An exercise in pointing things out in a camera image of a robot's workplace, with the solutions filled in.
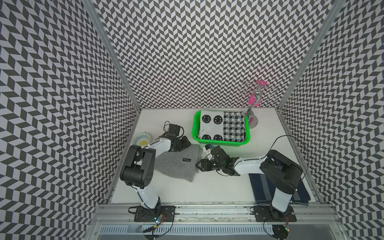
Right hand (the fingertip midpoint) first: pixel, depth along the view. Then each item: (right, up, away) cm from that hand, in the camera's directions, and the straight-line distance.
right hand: (199, 167), depth 88 cm
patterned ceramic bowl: (-38, +15, +12) cm, 43 cm away
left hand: (-7, +12, +8) cm, 16 cm away
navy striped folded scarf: (+34, -9, -9) cm, 36 cm away
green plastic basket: (-2, +24, +10) cm, 26 cm away
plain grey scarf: (-11, +3, -1) cm, 11 cm away
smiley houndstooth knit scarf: (+16, +24, +12) cm, 31 cm away
